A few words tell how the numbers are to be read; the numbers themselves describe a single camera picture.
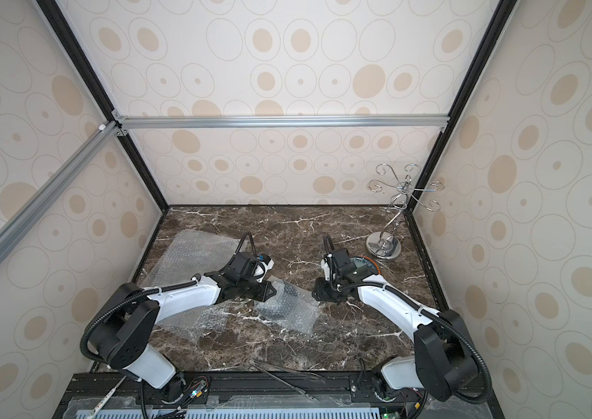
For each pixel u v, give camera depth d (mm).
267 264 832
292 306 869
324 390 746
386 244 1033
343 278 631
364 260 999
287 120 904
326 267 751
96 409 697
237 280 707
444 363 416
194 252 1029
